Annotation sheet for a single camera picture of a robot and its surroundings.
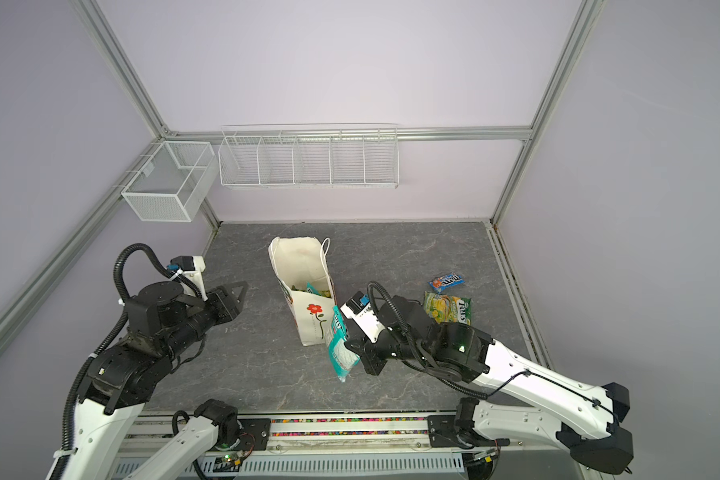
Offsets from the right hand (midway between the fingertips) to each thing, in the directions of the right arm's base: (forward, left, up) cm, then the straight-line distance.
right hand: (346, 346), depth 62 cm
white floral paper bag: (+29, +16, -15) cm, 37 cm away
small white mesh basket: (+55, +63, -1) cm, 84 cm away
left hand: (+10, +23, +6) cm, 26 cm away
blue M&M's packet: (+32, -28, -24) cm, 49 cm away
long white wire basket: (+63, +14, +4) cm, 64 cm away
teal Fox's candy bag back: (-1, +2, -3) cm, 4 cm away
